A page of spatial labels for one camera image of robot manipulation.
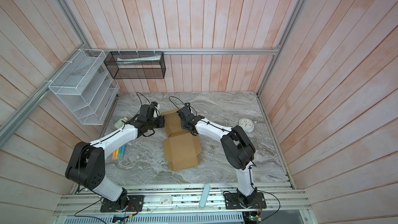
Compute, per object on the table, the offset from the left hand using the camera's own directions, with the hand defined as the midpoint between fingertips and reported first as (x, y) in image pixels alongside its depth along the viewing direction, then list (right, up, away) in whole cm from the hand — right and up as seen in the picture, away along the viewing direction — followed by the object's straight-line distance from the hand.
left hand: (165, 122), depth 91 cm
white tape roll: (-30, 0, +4) cm, 30 cm away
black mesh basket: (-22, +38, +13) cm, 46 cm away
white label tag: (+5, -37, -17) cm, 41 cm away
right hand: (+13, +1, +5) cm, 14 cm away
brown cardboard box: (+9, -15, 0) cm, 18 cm away
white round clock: (+53, -3, +10) cm, 54 cm away
